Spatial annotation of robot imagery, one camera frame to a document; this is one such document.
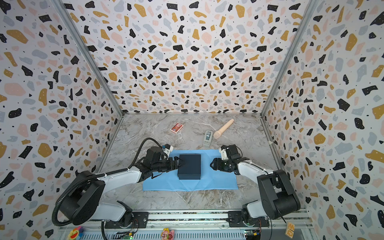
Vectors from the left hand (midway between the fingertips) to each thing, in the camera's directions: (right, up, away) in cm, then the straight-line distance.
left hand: (182, 162), depth 83 cm
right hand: (+17, -2, +7) cm, 19 cm away
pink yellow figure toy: (-5, -29, -16) cm, 34 cm away
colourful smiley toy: (-47, -30, -15) cm, 58 cm away
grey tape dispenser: (+15, +11, +20) cm, 27 cm away
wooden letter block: (+53, -30, -12) cm, 62 cm away
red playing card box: (-8, +19, +29) cm, 36 cm away
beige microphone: (+22, +14, +22) cm, 34 cm away
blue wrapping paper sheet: (+16, -11, +5) cm, 20 cm away
